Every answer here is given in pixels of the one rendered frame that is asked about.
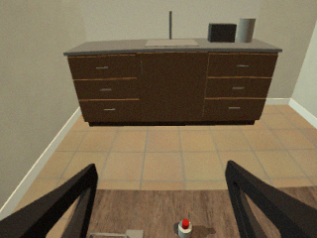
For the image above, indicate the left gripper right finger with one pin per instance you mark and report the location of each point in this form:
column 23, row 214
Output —
column 292, row 217

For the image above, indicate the grey cylinder with red cap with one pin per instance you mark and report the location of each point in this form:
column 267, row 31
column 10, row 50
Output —
column 184, row 228

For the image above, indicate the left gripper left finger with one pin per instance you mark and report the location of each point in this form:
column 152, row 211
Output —
column 36, row 219

